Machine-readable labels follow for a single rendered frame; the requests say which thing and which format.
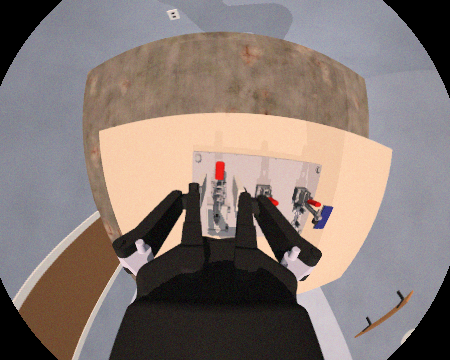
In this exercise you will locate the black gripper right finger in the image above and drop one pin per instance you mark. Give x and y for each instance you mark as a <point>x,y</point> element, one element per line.
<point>289,248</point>

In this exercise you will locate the grey rectangular plate with slot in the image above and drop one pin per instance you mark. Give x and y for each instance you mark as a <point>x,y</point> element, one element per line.
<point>216,230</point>

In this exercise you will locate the grey fixture plate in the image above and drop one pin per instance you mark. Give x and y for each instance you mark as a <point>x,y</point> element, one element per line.
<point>282,174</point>

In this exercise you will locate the blue rectangular plate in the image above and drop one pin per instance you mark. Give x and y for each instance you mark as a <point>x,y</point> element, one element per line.
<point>325,213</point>

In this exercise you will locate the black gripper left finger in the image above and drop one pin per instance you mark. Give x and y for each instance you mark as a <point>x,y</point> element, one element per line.
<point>137,247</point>

